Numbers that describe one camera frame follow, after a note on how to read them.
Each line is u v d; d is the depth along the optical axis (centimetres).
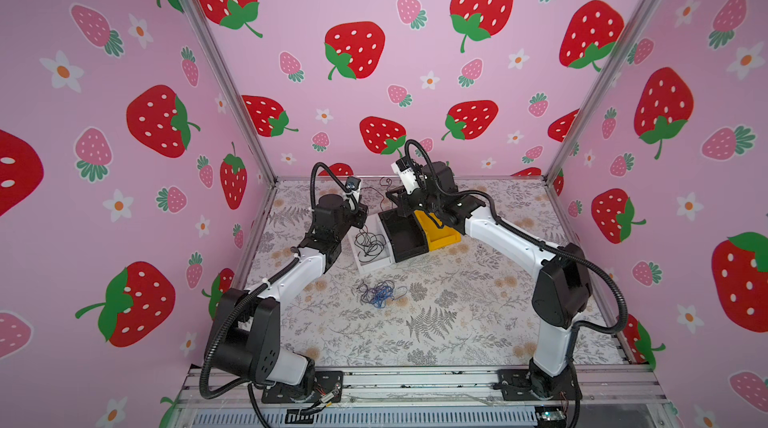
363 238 97
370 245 99
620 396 73
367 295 90
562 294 47
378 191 85
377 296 86
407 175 73
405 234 115
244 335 45
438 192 64
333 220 65
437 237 96
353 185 73
